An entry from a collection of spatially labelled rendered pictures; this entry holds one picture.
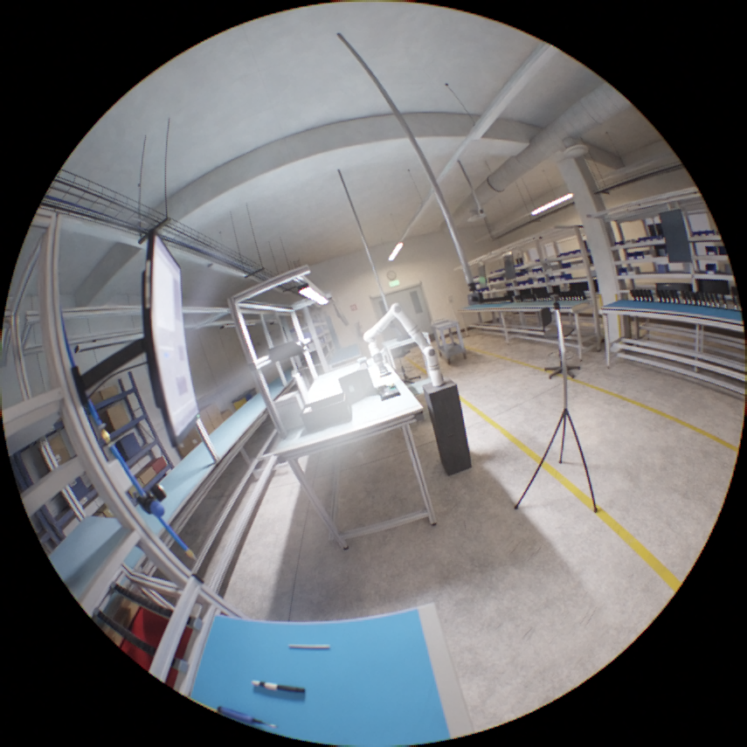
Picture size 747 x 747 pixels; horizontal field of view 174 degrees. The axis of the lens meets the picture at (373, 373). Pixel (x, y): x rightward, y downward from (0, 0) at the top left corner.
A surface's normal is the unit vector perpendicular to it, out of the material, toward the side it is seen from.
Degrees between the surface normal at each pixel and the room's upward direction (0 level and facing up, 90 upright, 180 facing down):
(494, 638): 0
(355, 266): 90
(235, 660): 0
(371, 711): 0
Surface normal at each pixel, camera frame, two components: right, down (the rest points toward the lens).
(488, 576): -0.30, -0.92
